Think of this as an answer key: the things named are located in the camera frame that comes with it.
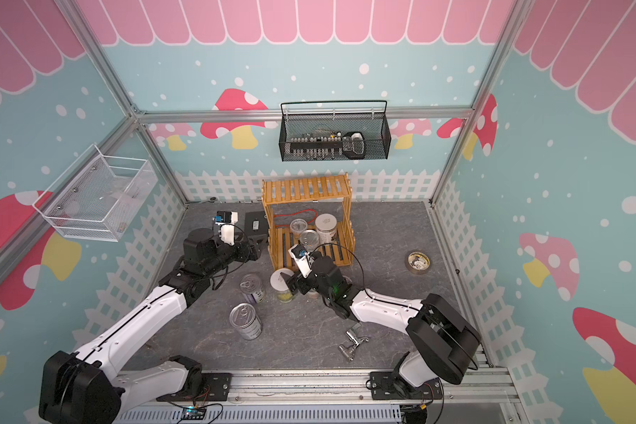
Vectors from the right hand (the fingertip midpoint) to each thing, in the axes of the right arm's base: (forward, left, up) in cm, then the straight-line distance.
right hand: (294, 263), depth 83 cm
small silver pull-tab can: (+15, -4, -7) cm, 17 cm away
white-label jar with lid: (+18, -10, -4) cm, 21 cm away
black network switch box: (+26, +19, -13) cm, 35 cm away
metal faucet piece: (-18, -18, -13) cm, 29 cm away
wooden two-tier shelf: (+22, -10, +12) cm, 26 cm away
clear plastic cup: (+22, +1, -8) cm, 23 cm away
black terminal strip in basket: (+35, -19, +19) cm, 44 cm away
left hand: (+5, +11, +7) cm, 14 cm away
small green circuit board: (-37, +27, -18) cm, 49 cm away
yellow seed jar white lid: (-3, +6, -6) cm, 9 cm away
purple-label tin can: (-4, +15, -7) cm, 17 cm away
